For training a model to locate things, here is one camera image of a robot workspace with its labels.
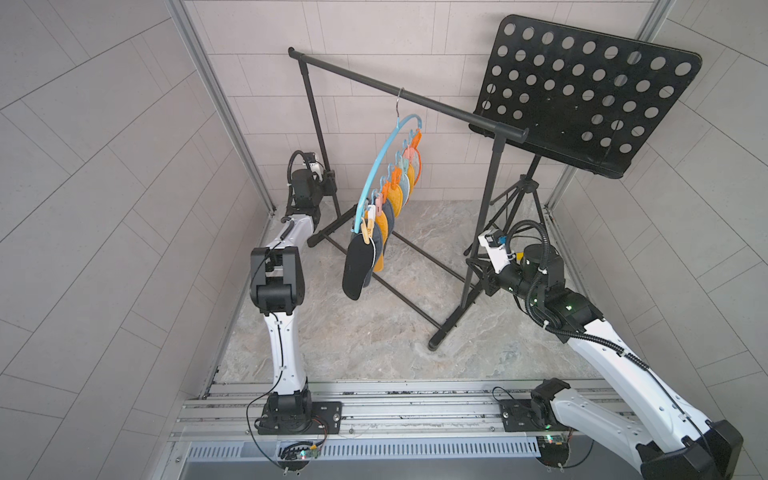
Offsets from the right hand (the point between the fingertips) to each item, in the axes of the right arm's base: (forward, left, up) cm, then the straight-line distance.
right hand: (469, 259), depth 72 cm
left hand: (+41, +38, +1) cm, 56 cm away
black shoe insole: (+2, +27, -1) cm, 27 cm away
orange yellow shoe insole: (+7, +21, +7) cm, 23 cm away
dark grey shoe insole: (+10, +19, +6) cm, 22 cm away
